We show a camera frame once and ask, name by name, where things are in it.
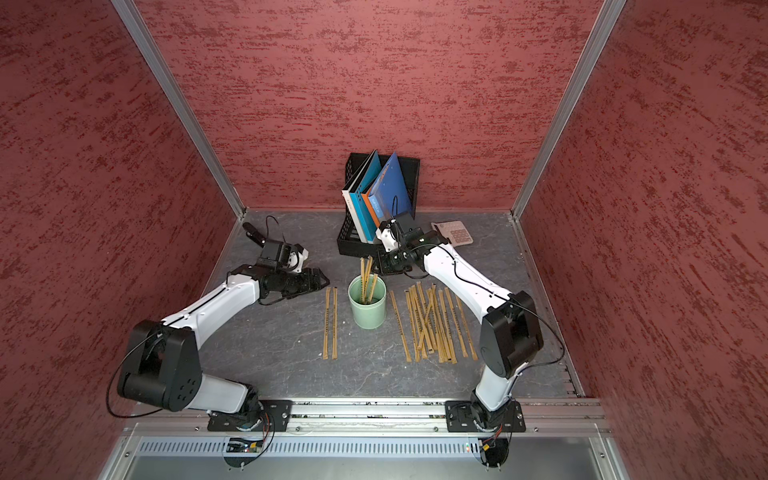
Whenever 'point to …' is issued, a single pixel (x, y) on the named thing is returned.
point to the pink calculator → (455, 231)
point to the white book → (350, 202)
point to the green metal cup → (372, 315)
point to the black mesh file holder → (411, 171)
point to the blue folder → (390, 192)
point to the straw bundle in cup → (368, 282)
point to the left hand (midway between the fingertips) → (318, 289)
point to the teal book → (372, 170)
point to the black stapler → (253, 234)
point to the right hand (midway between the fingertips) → (377, 273)
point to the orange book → (370, 208)
